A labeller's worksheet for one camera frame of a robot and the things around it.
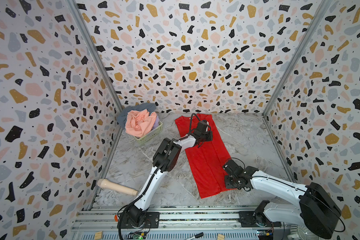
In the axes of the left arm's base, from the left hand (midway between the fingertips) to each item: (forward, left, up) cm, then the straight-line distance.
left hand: (215, 133), depth 104 cm
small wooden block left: (-56, +62, -2) cm, 83 cm away
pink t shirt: (+4, +52, +6) cm, 53 cm away
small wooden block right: (-58, +5, -2) cm, 58 cm away
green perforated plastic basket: (+2, +42, +1) cm, 42 cm away
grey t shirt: (+22, +48, +5) cm, 53 cm away
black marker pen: (-58, +17, -3) cm, 60 cm away
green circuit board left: (-57, +42, -4) cm, 71 cm away
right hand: (-32, -2, -2) cm, 32 cm away
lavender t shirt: (+7, +41, +4) cm, 42 cm away
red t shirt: (-18, +7, -5) cm, 20 cm away
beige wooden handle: (-34, +64, -2) cm, 72 cm away
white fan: (-57, -28, +2) cm, 64 cm away
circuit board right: (-58, -17, -5) cm, 60 cm away
